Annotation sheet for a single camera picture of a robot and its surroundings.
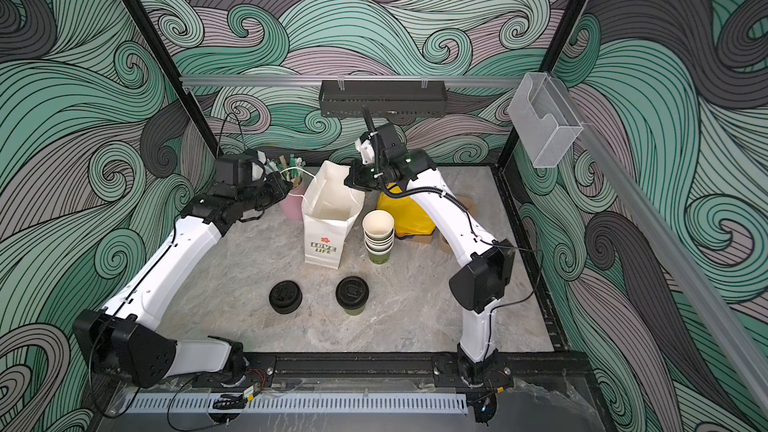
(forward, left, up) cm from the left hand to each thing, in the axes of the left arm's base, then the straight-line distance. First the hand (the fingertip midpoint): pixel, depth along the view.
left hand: (292, 179), depth 77 cm
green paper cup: (-25, -16, -27) cm, 41 cm away
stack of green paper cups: (-7, -23, -13) cm, 27 cm away
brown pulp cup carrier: (-2, -42, -27) cm, 50 cm away
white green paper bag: (+7, -6, -22) cm, 24 cm away
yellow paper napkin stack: (+6, -34, -26) cm, 43 cm away
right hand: (-2, -13, 0) cm, 13 cm away
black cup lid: (-23, -16, -18) cm, 33 cm away
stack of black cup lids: (-22, +3, -25) cm, 33 cm away
